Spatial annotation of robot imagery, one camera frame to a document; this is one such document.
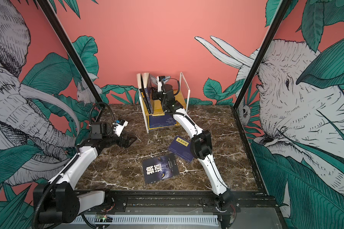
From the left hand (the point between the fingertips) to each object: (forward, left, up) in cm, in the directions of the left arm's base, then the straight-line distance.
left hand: (130, 133), depth 82 cm
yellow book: (+12, -14, -12) cm, 22 cm away
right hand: (+25, -11, +15) cm, 31 cm away
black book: (-16, -15, -16) cm, 27 cm away
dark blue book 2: (-1, -31, -18) cm, 36 cm away
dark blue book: (+17, -17, -10) cm, 26 cm away
